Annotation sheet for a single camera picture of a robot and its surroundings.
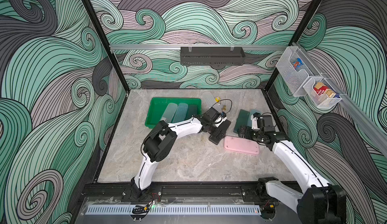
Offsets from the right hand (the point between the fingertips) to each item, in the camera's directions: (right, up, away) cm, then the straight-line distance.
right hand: (247, 132), depth 84 cm
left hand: (-15, +1, +6) cm, 16 cm away
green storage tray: (-56, +14, +26) cm, 64 cm away
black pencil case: (-18, 0, -4) cm, 18 cm away
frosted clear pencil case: (-48, +10, +21) cm, 53 cm away
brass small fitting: (-8, +13, +24) cm, 28 cm away
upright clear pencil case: (-19, +19, +30) cm, 40 cm away
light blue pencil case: (-39, +10, +20) cm, 45 cm away
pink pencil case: (-3, -8, +4) cm, 9 cm away
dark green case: (+4, +5, +19) cm, 20 cm away
